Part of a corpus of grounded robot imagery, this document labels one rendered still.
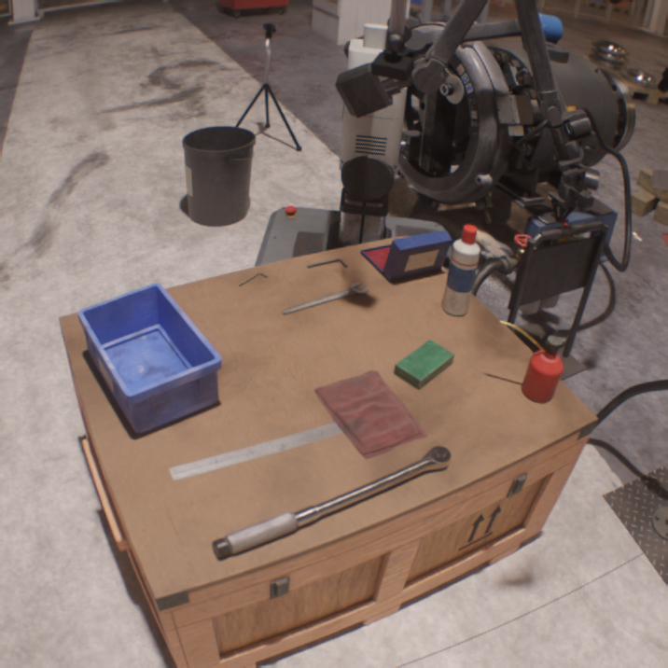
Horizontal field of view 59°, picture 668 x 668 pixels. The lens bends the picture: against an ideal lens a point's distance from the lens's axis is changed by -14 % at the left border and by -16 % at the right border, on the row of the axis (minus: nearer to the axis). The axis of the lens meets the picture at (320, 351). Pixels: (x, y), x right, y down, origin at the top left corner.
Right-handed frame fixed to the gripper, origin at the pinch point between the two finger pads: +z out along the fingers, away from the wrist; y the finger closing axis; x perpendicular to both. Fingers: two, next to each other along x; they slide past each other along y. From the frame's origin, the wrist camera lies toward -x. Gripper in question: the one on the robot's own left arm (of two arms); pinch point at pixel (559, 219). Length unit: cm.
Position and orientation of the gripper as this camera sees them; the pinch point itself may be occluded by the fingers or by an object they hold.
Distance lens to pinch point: 223.0
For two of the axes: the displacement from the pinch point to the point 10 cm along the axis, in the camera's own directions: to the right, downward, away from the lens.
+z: -0.6, 7.7, 6.4
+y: 8.9, -2.5, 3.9
